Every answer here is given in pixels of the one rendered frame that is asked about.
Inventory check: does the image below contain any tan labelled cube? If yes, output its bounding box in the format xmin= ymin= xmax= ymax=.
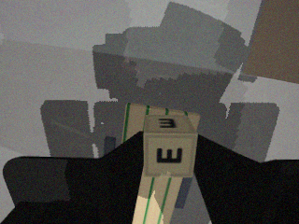
xmin=143 ymin=115 xmax=198 ymax=177

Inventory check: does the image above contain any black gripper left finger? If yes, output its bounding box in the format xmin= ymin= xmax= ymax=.
xmin=3 ymin=131 xmax=144 ymax=224

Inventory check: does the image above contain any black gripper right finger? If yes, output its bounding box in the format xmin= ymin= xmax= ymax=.
xmin=194 ymin=134 xmax=299 ymax=224

